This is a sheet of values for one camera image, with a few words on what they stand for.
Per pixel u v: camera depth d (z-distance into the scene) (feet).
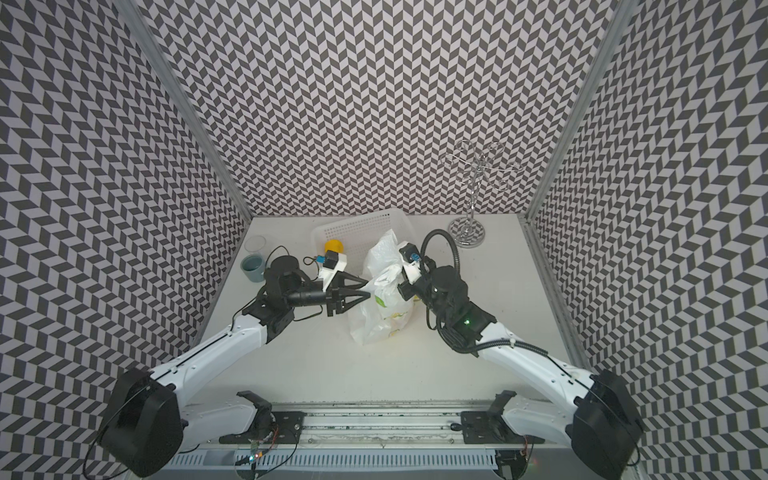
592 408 1.29
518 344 1.61
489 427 2.14
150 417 1.29
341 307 2.17
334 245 3.35
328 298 2.08
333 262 2.03
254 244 3.38
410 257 1.91
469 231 4.19
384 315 2.47
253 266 3.26
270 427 2.31
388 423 2.48
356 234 3.25
